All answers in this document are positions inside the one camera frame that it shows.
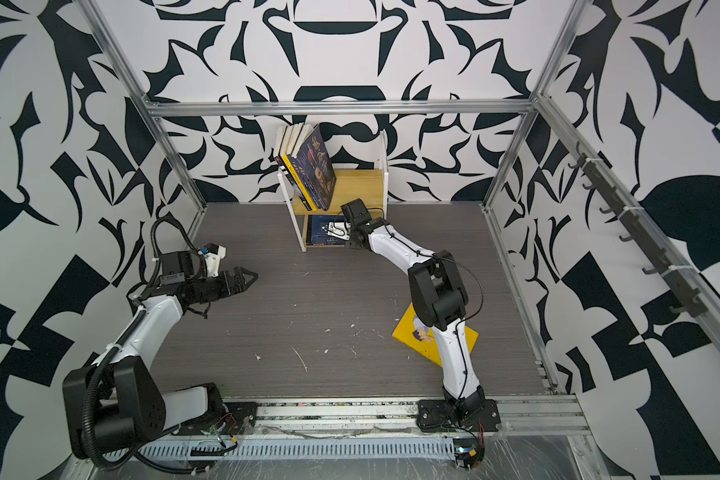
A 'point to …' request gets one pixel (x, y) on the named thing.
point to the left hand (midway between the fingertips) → (244, 275)
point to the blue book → (317, 236)
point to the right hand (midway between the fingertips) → (357, 221)
